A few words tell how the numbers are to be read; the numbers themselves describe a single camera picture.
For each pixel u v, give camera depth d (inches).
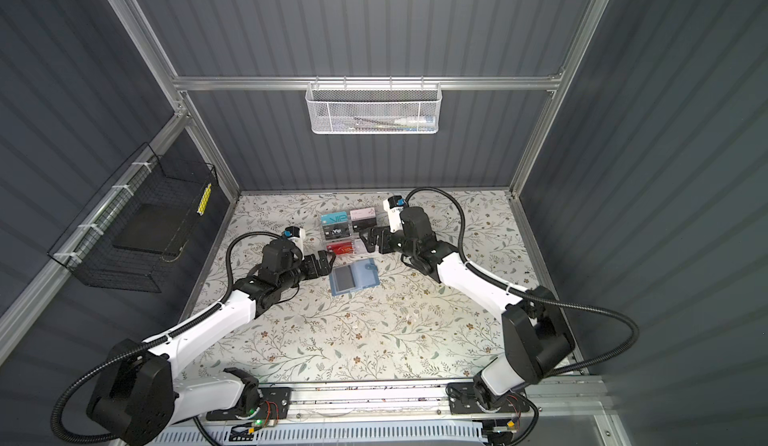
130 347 17.1
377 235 29.0
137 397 15.9
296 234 30.3
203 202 32.5
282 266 25.9
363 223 40.2
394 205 29.0
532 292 18.2
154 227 30.3
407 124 35.7
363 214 40.0
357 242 39.4
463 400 28.6
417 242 25.2
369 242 28.9
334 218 39.0
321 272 30.1
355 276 37.9
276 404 28.4
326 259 30.5
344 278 37.9
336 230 39.1
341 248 39.7
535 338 17.2
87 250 24.3
